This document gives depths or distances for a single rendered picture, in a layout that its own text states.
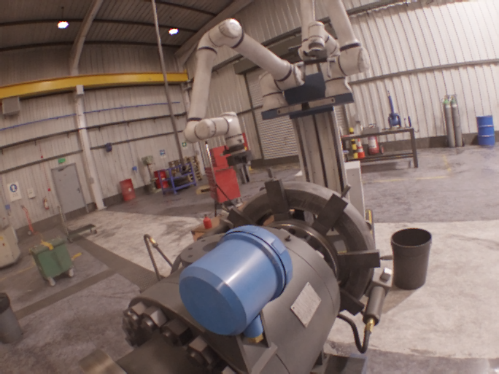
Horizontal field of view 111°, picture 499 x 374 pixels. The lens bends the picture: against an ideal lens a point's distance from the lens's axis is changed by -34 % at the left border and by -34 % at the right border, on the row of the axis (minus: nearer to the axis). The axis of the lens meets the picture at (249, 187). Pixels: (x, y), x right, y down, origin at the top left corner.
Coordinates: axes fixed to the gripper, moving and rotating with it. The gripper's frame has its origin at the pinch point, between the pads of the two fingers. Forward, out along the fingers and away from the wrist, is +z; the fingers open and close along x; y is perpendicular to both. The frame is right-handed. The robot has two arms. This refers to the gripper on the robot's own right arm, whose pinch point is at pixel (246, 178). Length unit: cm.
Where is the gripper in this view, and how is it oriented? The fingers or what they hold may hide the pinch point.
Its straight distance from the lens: 126.4
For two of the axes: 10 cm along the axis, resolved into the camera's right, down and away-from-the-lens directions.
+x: 6.9, -2.9, 6.7
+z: 2.8, 9.5, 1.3
